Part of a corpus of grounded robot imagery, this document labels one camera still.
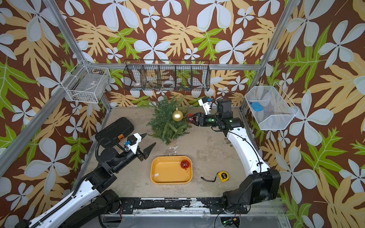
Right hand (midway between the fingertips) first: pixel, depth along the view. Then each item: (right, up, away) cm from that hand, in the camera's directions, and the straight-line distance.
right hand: (190, 119), depth 73 cm
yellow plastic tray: (-13, -31, +14) cm, 37 cm away
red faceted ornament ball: (0, +2, -2) cm, 3 cm away
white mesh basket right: (+50, +5, +6) cm, 51 cm away
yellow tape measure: (+20, -33, +10) cm, 40 cm away
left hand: (-20, -9, -6) cm, 22 cm away
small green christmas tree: (-14, -3, +4) cm, 15 cm away
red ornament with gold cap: (-2, -27, +11) cm, 29 cm away
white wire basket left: (-62, +22, +12) cm, 67 cm away
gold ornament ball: (-7, +2, -3) cm, 7 cm away
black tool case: (-50, -8, +26) cm, 57 cm away
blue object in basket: (+42, +8, +13) cm, 45 cm away
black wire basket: (-15, +31, +25) cm, 43 cm away
